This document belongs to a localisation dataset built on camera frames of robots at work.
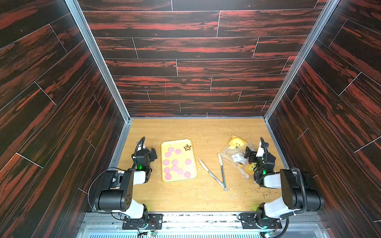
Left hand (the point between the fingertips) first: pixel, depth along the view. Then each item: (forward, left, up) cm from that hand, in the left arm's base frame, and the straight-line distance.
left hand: (146, 150), depth 95 cm
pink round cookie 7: (-11, -14, -6) cm, 19 cm away
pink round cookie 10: (-15, -16, -6) cm, 22 cm away
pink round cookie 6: (-9, -19, -6) cm, 22 cm away
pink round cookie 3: (0, -13, -6) cm, 15 cm away
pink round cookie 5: (-4, -27, -7) cm, 28 cm away
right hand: (+1, -72, +2) cm, 72 cm away
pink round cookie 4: (-5, -19, -7) cm, 21 cm away
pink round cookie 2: (+4, -20, -7) cm, 22 cm away
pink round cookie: (+4, -15, -6) cm, 17 cm away
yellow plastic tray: (-5, -21, -6) cm, 23 cm away
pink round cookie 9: (-13, -27, -7) cm, 31 cm away
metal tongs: (-19, -48, -5) cm, 52 cm away
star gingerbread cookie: (+6, -26, -5) cm, 27 cm away
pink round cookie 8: (-11, -23, -7) cm, 26 cm away
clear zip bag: (+11, -61, -4) cm, 63 cm away
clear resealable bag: (-1, -59, -6) cm, 60 cm away
